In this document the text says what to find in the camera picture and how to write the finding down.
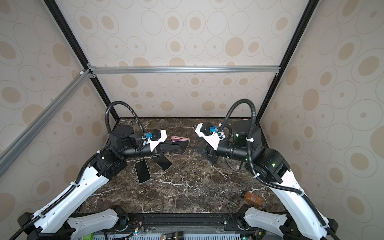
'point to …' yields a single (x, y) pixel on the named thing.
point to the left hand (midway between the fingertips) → (178, 145)
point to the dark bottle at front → (177, 235)
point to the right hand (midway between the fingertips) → (195, 141)
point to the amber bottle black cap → (254, 198)
